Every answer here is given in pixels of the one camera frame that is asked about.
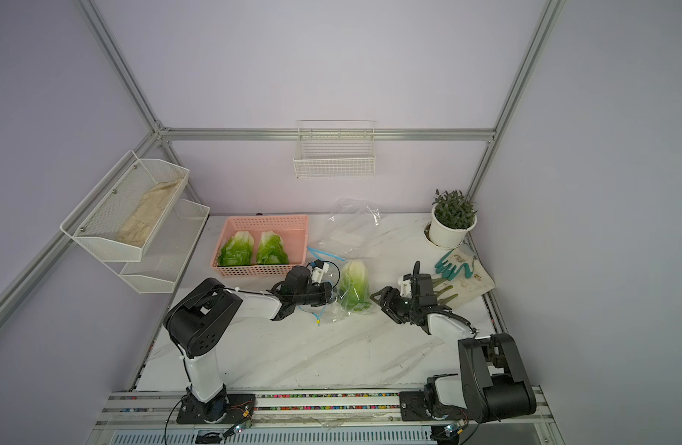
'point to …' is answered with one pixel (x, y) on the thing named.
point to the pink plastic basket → (294, 229)
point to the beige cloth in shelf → (139, 224)
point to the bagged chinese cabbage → (271, 249)
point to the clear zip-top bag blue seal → (352, 231)
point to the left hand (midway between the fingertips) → (343, 296)
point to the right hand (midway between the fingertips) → (377, 305)
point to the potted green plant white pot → (452, 215)
